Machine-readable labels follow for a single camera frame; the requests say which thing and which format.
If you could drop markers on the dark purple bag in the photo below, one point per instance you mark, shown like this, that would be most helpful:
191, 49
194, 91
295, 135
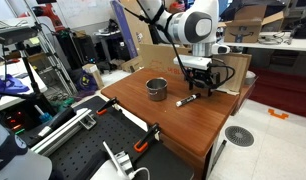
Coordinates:
84, 83

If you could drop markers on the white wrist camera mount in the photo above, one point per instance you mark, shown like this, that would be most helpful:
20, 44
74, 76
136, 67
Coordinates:
193, 62

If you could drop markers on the white side desk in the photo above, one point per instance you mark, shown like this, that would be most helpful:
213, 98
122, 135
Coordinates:
13, 68

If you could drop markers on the small tan cardboard box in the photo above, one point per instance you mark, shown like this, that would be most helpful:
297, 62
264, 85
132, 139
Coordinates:
94, 75

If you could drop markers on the black metal table frame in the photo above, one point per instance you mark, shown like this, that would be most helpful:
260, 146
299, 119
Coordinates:
218, 153

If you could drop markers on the small steel pot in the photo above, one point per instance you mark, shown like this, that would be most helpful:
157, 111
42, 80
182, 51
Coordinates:
156, 91

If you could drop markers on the black orange bar clamp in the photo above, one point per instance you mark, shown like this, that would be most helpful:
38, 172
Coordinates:
146, 138
108, 105

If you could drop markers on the blue leaning board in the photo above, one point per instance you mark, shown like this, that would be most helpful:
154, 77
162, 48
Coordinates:
124, 30

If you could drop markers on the red floor mat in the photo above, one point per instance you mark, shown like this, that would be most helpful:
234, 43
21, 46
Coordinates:
283, 90

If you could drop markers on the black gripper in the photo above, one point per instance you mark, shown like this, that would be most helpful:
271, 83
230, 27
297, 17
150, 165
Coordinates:
201, 77

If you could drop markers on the black stereo camera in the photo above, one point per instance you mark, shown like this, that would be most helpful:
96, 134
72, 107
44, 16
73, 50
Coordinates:
14, 35

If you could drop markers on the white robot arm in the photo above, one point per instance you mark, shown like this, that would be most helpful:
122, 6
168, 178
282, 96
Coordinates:
183, 23

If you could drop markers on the black camera tripod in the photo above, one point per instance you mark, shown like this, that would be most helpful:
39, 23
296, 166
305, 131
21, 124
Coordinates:
29, 73

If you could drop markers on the navy cap with white brim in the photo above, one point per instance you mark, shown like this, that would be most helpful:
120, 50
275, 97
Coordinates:
9, 150

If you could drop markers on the black perforated breadboard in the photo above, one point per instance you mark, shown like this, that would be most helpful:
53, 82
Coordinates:
109, 133

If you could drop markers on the black and white marker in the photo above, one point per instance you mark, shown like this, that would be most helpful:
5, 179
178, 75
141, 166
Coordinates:
188, 100

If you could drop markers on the open cardboard shipping box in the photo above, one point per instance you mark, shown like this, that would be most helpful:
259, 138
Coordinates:
243, 31

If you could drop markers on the white grey work table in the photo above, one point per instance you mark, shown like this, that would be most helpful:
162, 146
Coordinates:
293, 45

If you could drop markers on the black electronics box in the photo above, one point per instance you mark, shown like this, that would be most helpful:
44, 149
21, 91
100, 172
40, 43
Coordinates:
16, 116

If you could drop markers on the metal shelf rack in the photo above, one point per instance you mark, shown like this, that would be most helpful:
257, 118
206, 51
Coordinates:
56, 66

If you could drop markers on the red machine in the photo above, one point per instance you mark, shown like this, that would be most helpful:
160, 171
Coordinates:
51, 15

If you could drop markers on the aluminium extrusion rail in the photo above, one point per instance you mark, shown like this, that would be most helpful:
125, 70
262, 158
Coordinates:
121, 163
63, 131

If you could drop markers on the purple cloth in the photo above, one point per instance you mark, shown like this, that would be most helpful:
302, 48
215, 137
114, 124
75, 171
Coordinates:
8, 83

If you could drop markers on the round floor drain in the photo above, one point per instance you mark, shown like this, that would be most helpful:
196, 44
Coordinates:
239, 136

